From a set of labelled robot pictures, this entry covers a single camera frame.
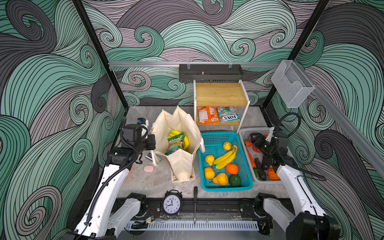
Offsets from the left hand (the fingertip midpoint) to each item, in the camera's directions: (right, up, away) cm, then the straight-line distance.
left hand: (153, 136), depth 73 cm
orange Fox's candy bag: (+30, +11, +19) cm, 37 cm away
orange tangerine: (+42, -19, +8) cm, 47 cm away
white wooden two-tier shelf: (+35, +22, +9) cm, 43 cm away
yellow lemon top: (+42, -9, +19) cm, 47 cm away
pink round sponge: (-6, -20, +12) cm, 25 cm away
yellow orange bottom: (+29, -21, +8) cm, 37 cm away
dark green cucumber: (+59, -21, +8) cm, 63 cm away
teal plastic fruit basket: (+38, -19, +12) cm, 44 cm away
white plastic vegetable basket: (+53, -1, +21) cm, 57 cm away
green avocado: (+42, -24, +4) cm, 49 cm away
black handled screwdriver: (+21, -34, +3) cm, 40 cm away
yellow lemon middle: (+30, -15, +13) cm, 36 cm away
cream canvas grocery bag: (+15, -13, 0) cm, 19 cm away
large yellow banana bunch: (+16, -6, +17) cm, 24 cm away
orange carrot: (+55, -8, +19) cm, 59 cm away
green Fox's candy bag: (+42, +12, +19) cm, 48 cm away
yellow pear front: (+35, -23, +4) cm, 43 cm away
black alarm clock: (+9, -33, 0) cm, 35 cm away
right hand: (+55, -1, +8) cm, 56 cm away
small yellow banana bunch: (+40, -16, +15) cm, 46 cm away
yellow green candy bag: (+10, -5, +15) cm, 18 cm away
